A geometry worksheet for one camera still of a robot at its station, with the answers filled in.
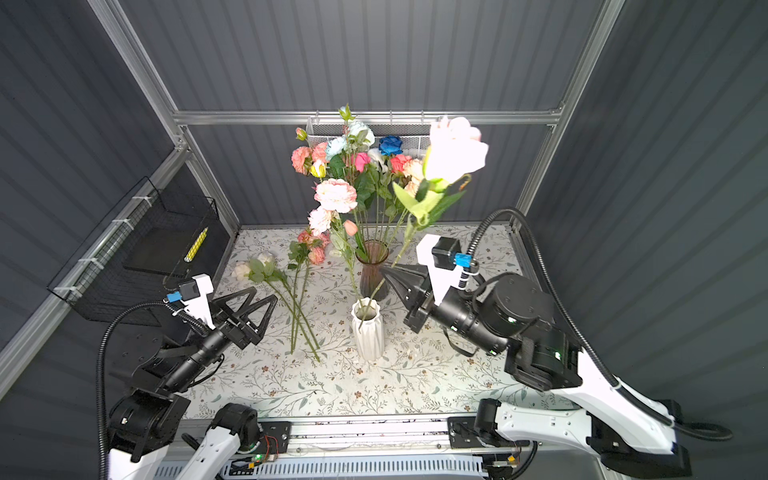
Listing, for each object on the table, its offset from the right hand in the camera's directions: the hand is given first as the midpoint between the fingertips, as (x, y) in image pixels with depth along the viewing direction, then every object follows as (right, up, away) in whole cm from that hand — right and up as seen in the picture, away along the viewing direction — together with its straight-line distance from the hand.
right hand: (385, 271), depth 45 cm
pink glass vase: (-5, +2, +44) cm, 44 cm away
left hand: (-23, -5, +12) cm, 27 cm away
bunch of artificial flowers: (-35, -7, +60) cm, 69 cm away
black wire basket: (-61, +6, +32) cm, 69 cm away
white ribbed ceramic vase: (-4, -16, +27) cm, 32 cm away
